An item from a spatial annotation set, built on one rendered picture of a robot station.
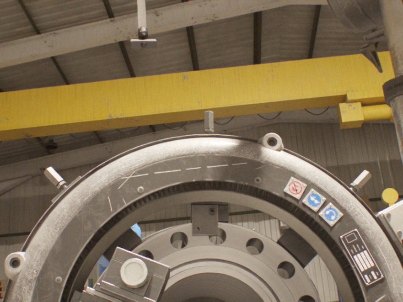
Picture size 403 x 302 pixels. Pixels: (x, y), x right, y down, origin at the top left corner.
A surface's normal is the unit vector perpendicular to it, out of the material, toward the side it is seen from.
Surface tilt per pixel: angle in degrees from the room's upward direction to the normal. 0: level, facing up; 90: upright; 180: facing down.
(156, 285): 90
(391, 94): 90
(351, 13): 158
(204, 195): 142
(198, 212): 90
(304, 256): 90
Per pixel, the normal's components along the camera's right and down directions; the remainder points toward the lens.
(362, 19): -0.03, 0.88
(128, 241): 0.04, -0.36
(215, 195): 0.00, 0.51
